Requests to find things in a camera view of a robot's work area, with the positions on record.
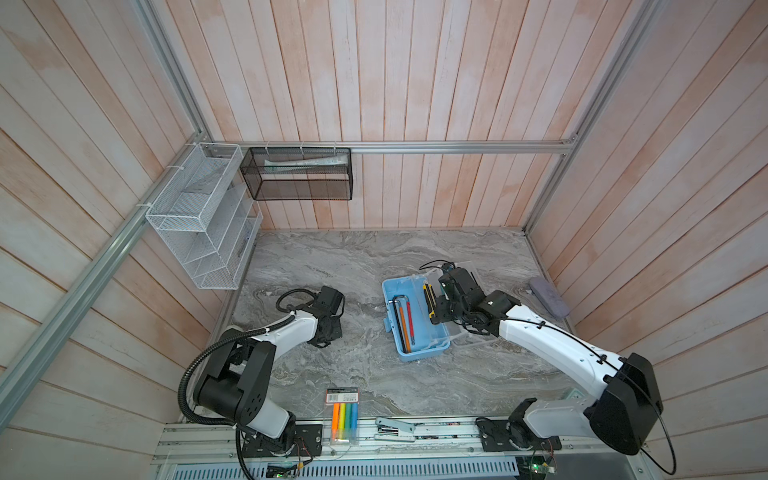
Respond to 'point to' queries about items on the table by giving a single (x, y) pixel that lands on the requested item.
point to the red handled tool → (410, 317)
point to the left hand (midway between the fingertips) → (330, 337)
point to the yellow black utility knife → (430, 300)
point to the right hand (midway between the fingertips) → (442, 301)
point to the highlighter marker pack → (344, 403)
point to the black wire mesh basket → (299, 173)
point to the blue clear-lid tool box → (407, 317)
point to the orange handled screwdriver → (404, 329)
